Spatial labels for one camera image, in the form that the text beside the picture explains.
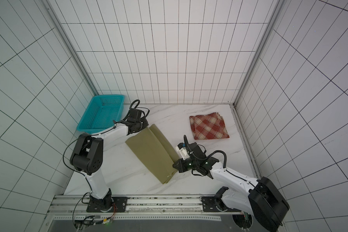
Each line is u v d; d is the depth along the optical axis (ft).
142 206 2.44
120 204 2.39
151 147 2.88
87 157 1.60
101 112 3.74
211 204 2.34
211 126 3.39
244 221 2.32
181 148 2.44
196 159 2.07
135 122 2.49
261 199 1.32
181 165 2.28
